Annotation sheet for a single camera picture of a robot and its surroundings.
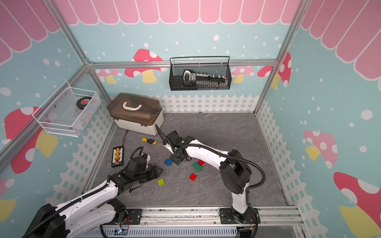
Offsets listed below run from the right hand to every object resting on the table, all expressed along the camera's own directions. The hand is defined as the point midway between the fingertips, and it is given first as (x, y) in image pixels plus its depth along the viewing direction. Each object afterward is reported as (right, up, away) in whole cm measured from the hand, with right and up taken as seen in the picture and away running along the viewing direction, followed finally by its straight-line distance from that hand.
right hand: (178, 156), depth 86 cm
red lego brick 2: (+9, -12, 0) cm, 15 cm away
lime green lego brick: (-10, -15, -1) cm, 18 cm away
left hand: (-11, -10, -3) cm, 15 cm away
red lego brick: (+13, -5, +5) cm, 15 cm away
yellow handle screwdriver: (-21, +8, +14) cm, 27 cm away
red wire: (-41, +10, +18) cm, 46 cm away
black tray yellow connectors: (-40, -1, +9) cm, 41 cm away
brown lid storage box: (-27, +27, +6) cm, 38 cm away
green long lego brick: (+11, -7, +4) cm, 14 cm away
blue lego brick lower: (-6, -4, +4) cm, 9 cm away
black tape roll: (-51, +31, -7) cm, 59 cm away
